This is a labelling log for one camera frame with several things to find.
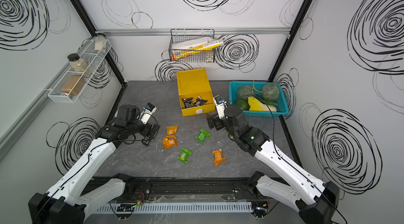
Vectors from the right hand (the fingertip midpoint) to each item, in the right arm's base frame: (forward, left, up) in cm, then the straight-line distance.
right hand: (216, 110), depth 72 cm
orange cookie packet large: (-5, +26, -25) cm, 37 cm away
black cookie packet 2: (+13, +9, -10) cm, 19 cm away
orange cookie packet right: (-13, -2, -26) cm, 29 cm away
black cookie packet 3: (-5, +39, -25) cm, 47 cm away
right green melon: (+24, -35, -14) cm, 45 cm away
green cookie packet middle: (0, +7, -26) cm, 27 cm away
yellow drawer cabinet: (+24, +13, -5) cm, 28 cm away
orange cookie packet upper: (+2, +26, -26) cm, 37 cm away
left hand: (-1, +33, -9) cm, 34 cm away
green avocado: (+16, -17, -17) cm, 29 cm away
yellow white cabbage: (+17, -25, -18) cm, 35 cm away
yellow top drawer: (+9, +4, -9) cm, 13 cm away
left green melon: (+26, -20, -16) cm, 36 cm away
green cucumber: (+20, -33, -19) cm, 43 cm away
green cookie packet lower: (-12, +17, -25) cm, 32 cm away
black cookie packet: (+12, +16, -11) cm, 23 cm away
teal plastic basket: (+17, -41, -20) cm, 49 cm away
